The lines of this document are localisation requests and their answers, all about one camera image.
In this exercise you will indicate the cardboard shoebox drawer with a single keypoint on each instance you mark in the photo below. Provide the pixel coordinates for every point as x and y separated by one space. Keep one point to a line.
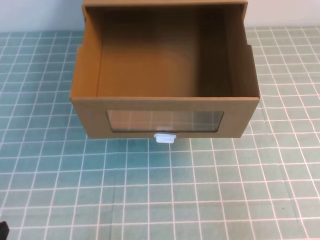
170 70

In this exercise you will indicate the upper cardboard shoebox shell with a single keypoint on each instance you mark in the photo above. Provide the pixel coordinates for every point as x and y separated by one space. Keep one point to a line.
93 14

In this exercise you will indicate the white upper drawer handle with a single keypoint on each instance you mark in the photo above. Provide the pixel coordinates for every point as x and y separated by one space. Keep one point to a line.
165 138

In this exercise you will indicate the cyan checkered tablecloth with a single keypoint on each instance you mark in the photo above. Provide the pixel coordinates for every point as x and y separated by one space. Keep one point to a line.
57 184

